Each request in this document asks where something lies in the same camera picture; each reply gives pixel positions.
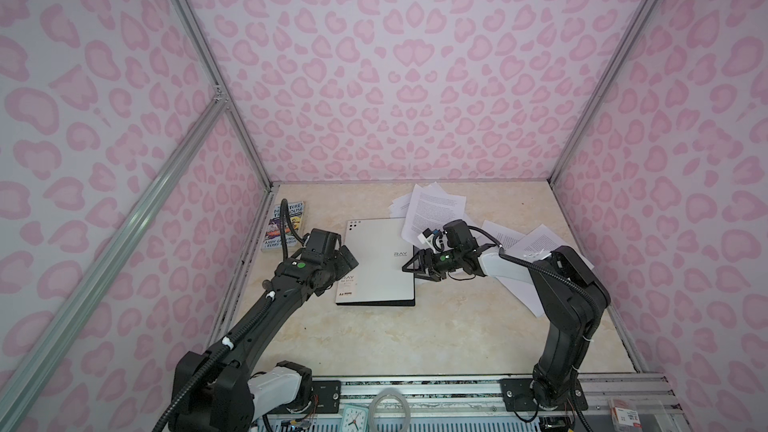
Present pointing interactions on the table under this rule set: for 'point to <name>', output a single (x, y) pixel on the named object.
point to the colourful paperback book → (272, 237)
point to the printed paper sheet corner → (431, 207)
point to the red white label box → (624, 417)
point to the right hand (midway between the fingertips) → (411, 269)
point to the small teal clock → (355, 418)
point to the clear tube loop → (375, 399)
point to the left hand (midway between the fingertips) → (345, 262)
